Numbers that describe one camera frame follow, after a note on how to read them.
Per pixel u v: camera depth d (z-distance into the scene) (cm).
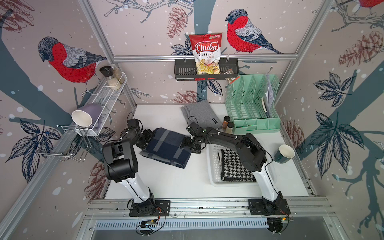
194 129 77
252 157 54
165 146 95
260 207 73
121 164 49
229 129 96
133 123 79
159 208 73
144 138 85
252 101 118
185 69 95
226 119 101
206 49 81
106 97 83
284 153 86
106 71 78
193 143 82
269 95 91
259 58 94
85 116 61
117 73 85
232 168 80
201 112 110
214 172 85
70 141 60
